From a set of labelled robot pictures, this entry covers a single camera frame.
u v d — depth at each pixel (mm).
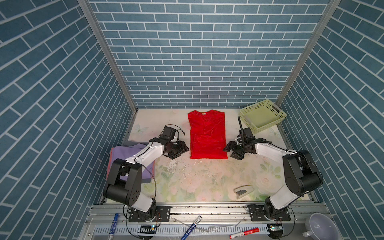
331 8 716
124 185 439
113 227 692
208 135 1034
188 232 678
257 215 734
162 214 732
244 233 680
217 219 732
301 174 463
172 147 785
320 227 702
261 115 1203
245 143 736
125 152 828
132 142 1019
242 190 802
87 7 700
